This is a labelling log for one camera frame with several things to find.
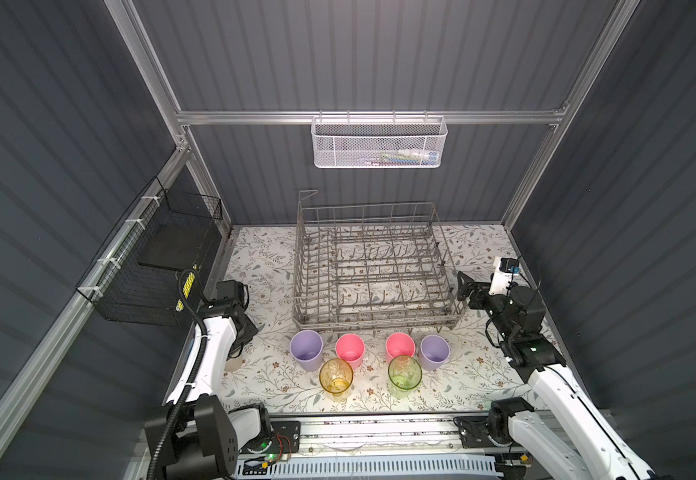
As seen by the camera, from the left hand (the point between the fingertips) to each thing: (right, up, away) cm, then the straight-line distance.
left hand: (237, 341), depth 81 cm
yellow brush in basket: (-7, +16, -12) cm, 21 cm away
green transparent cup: (+46, -8, -2) cm, 46 cm away
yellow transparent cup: (+27, -9, -2) cm, 29 cm away
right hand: (+65, +18, -5) cm, 68 cm away
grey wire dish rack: (+39, +19, +26) cm, 51 cm away
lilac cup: (+19, -1, 0) cm, 19 cm away
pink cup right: (+45, -2, +5) cm, 46 cm away
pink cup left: (+31, -4, +5) cm, 32 cm away
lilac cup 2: (+55, -3, +3) cm, 55 cm away
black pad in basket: (-14, +26, -6) cm, 30 cm away
